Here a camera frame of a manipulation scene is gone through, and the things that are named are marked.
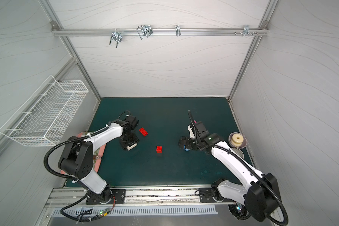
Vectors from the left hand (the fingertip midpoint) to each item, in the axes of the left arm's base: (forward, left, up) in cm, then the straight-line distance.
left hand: (135, 145), depth 89 cm
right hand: (-2, -32, +8) cm, 33 cm away
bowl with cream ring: (+4, -66, +2) cm, 66 cm away
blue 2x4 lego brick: (-2, -33, -2) cm, 33 cm away
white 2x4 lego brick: (-4, +3, +3) cm, 6 cm away
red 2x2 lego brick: (-3, -16, -1) cm, 16 cm away
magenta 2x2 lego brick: (+2, -36, +23) cm, 43 cm away
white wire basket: (-1, +39, +28) cm, 48 cm away
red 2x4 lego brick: (+11, -3, -3) cm, 12 cm away
